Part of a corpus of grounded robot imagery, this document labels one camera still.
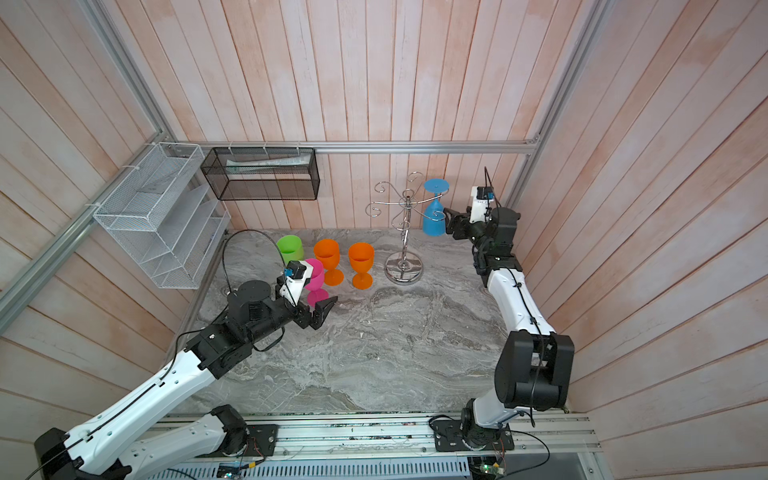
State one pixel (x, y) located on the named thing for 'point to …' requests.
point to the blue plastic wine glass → (434, 216)
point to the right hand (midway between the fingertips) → (455, 207)
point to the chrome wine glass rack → (404, 267)
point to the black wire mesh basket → (263, 173)
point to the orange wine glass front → (327, 253)
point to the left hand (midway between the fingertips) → (322, 294)
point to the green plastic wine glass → (291, 248)
